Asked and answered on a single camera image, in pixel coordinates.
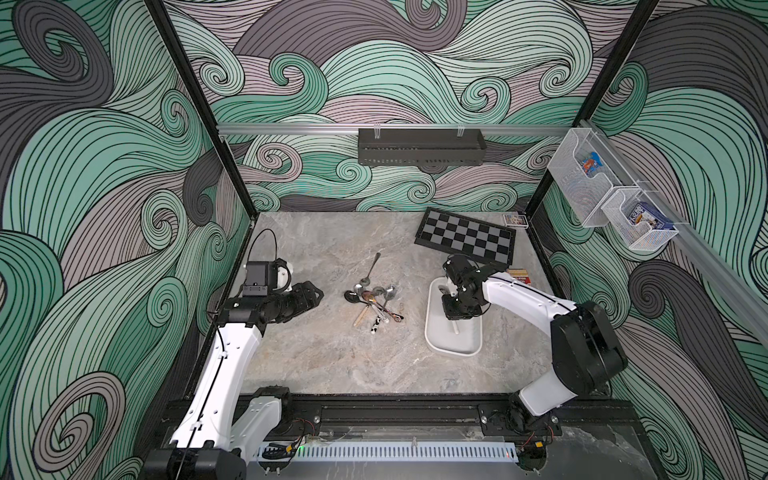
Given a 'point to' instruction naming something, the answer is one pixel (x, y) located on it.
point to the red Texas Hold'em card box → (520, 274)
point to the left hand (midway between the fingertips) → (313, 295)
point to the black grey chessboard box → (456, 233)
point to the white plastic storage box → (457, 338)
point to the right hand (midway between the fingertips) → (455, 315)
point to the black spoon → (353, 297)
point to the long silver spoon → (366, 280)
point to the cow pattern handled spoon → (379, 318)
